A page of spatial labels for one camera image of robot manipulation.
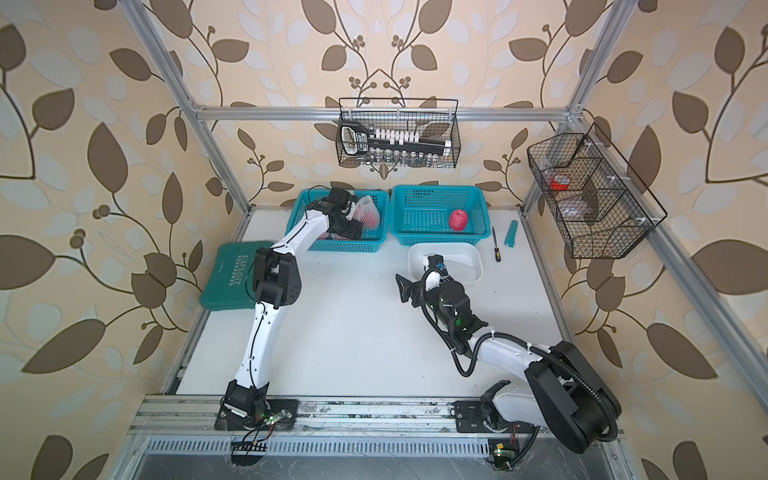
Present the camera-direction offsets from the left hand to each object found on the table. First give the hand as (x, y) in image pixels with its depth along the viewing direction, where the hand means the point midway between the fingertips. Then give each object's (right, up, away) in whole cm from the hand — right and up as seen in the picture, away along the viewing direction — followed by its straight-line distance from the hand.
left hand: (347, 226), depth 107 cm
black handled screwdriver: (+55, -9, +1) cm, 55 cm away
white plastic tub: (+41, -13, -3) cm, 43 cm away
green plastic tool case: (-35, -19, -13) cm, 42 cm away
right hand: (+22, -14, -23) cm, 35 cm away
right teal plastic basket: (+28, +6, +12) cm, 31 cm away
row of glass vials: (+20, +20, -19) cm, 34 cm away
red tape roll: (+63, +11, -26) cm, 69 cm away
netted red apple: (+7, +6, +1) cm, 9 cm away
